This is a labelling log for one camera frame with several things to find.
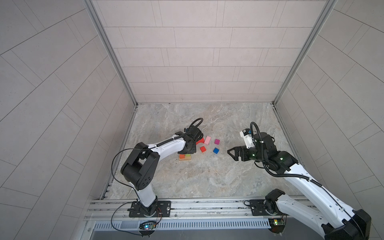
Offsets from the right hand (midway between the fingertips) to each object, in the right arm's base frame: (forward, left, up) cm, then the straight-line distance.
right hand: (233, 151), depth 75 cm
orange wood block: (+5, +28, -11) cm, 30 cm away
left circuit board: (-27, +42, -11) cm, 51 cm away
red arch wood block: (+15, +16, -13) cm, 25 cm away
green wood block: (+5, +24, -11) cm, 27 cm away
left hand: (+11, +20, -13) cm, 26 cm away
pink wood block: (+16, +11, -13) cm, 23 cm away
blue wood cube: (+9, +7, -15) cm, 18 cm away
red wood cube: (+10, +15, -14) cm, 23 cm away
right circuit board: (-29, -17, -17) cm, 37 cm away
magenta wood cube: (+15, +5, -15) cm, 22 cm away
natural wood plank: (+4, +26, -13) cm, 29 cm away
